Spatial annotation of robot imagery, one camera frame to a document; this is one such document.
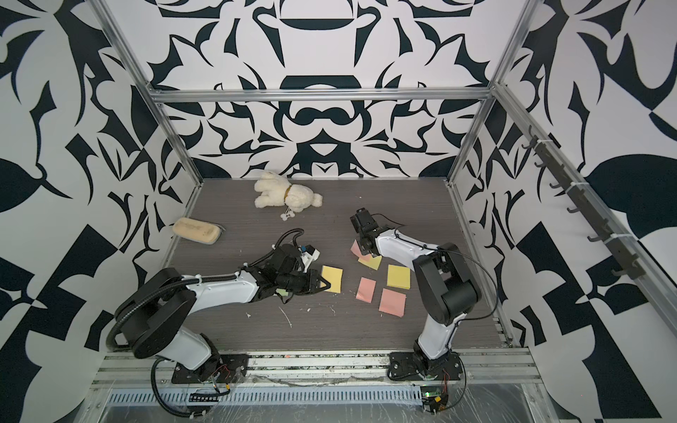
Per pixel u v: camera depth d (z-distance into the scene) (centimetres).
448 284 48
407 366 74
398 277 92
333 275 86
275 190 105
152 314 44
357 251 87
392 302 86
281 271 69
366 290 89
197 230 99
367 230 74
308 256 81
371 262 94
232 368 74
